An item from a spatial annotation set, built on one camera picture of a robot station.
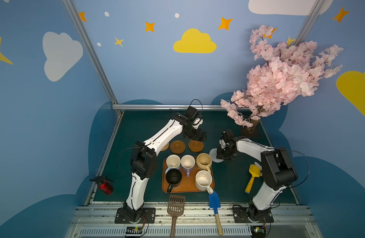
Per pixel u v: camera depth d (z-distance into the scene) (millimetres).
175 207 749
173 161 888
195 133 782
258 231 733
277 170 490
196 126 785
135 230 728
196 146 1015
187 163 922
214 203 788
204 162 929
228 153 819
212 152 981
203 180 860
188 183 848
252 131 1098
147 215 743
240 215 742
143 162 522
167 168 812
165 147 1009
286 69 565
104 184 747
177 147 1009
